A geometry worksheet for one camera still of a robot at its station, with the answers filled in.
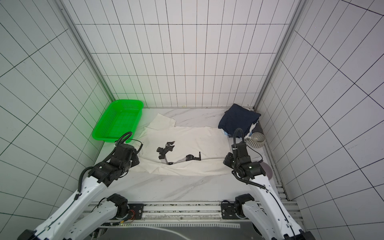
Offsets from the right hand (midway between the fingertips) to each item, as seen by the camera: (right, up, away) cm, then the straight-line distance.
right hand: (227, 157), depth 80 cm
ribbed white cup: (+24, +7, +17) cm, 30 cm away
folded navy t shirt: (+12, +23, +23) cm, 34 cm away
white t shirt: (-22, +6, +21) cm, 31 cm away
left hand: (-51, -1, -3) cm, 51 cm away
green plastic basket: (-75, +23, +34) cm, 85 cm away
